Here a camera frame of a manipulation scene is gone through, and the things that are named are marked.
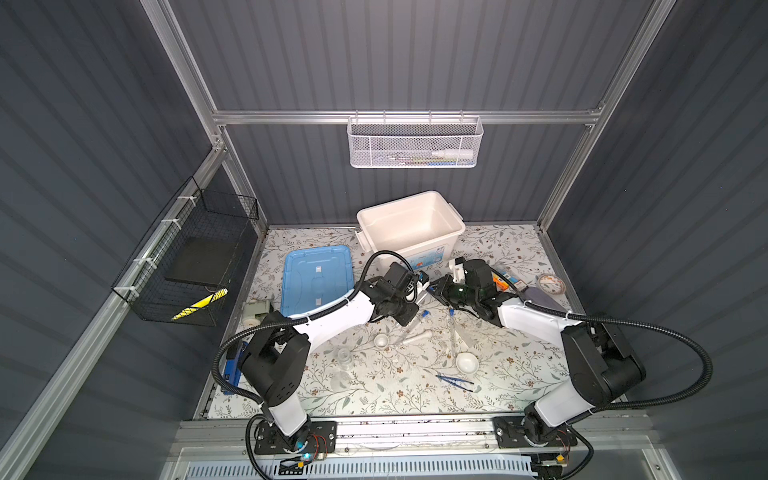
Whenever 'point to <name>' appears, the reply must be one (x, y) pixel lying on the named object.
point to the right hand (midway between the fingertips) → (427, 289)
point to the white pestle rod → (424, 335)
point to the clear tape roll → (551, 284)
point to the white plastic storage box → (422, 228)
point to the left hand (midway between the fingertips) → (412, 308)
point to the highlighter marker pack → (500, 284)
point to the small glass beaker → (344, 357)
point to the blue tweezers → (456, 382)
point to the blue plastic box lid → (313, 277)
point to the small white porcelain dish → (381, 341)
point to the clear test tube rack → (468, 333)
